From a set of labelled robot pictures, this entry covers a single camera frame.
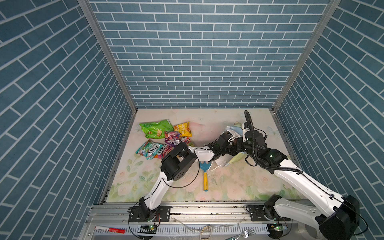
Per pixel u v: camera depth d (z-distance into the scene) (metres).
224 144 0.77
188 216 0.74
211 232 0.69
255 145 0.56
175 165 0.55
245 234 0.69
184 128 1.05
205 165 0.90
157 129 0.99
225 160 0.87
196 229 0.71
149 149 0.93
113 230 0.69
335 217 0.38
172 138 0.96
